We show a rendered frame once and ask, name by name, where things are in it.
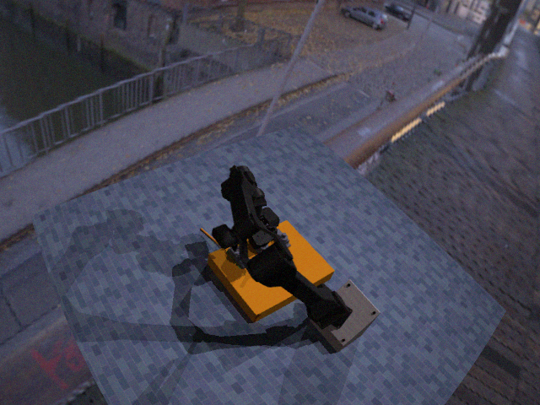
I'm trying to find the orange flat deck plate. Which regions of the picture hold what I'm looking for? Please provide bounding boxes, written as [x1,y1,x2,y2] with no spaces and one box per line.
[208,220,335,323]

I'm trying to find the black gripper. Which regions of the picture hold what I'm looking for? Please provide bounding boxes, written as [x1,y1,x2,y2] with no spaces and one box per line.
[211,208,280,252]

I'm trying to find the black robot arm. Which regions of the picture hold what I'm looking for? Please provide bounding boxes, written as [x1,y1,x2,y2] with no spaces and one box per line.
[221,165,353,329]

